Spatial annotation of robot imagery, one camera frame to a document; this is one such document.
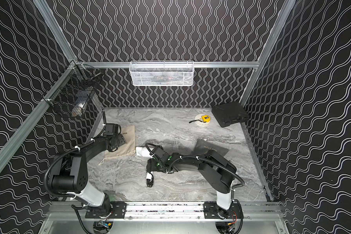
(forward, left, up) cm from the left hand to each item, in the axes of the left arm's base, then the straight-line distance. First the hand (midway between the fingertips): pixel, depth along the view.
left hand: (118, 139), depth 94 cm
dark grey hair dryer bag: (0, -55, -2) cm, 55 cm away
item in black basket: (+6, +20, +19) cm, 28 cm away
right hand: (-15, -24, -4) cm, 29 cm away
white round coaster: (+26, -56, -5) cm, 62 cm away
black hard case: (+30, -77, -2) cm, 83 cm away
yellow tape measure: (+25, -59, -2) cm, 64 cm away
